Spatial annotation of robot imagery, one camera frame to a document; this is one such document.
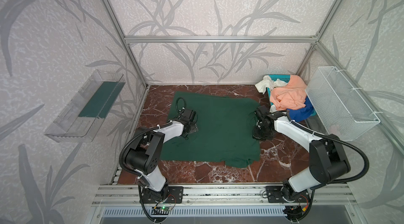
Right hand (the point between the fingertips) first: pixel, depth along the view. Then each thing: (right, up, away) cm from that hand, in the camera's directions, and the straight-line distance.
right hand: (255, 133), depth 90 cm
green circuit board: (-49, -32, -18) cm, 61 cm away
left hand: (-38, +4, +7) cm, 39 cm away
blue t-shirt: (+28, +11, 0) cm, 30 cm away
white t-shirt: (+13, +31, +19) cm, 39 cm away
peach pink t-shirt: (+27, +21, +12) cm, 37 cm away
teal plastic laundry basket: (+30, +34, +26) cm, 52 cm away
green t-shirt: (-18, 0, -1) cm, 18 cm away
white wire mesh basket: (+28, +16, -27) cm, 42 cm away
